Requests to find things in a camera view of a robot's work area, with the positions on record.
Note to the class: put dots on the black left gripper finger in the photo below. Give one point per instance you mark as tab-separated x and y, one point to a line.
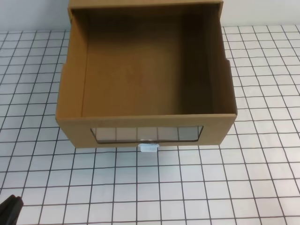
10	210

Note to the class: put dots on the white drawer handle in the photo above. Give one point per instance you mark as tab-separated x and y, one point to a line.
148	147

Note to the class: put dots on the brown cardboard drawer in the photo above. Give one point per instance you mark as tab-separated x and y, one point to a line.
146	75

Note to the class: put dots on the brown cardboard shoebox cabinet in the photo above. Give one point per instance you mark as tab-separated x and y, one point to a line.
145	3

